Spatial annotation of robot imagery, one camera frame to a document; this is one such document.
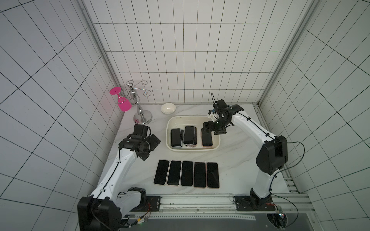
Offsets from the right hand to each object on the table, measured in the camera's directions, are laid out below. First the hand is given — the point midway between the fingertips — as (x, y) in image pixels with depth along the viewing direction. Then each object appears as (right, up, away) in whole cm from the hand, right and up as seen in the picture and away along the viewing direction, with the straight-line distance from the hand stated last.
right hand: (204, 132), depth 85 cm
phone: (+3, -5, +10) cm, 12 cm away
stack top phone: (-17, -5, +11) cm, 21 cm away
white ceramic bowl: (-25, +16, +28) cm, 41 cm away
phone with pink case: (-3, -25, -2) cm, 25 cm away
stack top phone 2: (-9, -3, +13) cm, 16 cm away
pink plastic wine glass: (-55, +18, +16) cm, 60 cm away
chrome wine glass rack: (-43, +9, +26) cm, 51 cm away
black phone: (-26, -24, +1) cm, 35 cm away
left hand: (-29, -8, -5) cm, 30 cm away
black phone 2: (-18, -24, -4) cm, 30 cm away
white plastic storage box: (-20, +6, +17) cm, 26 cm away
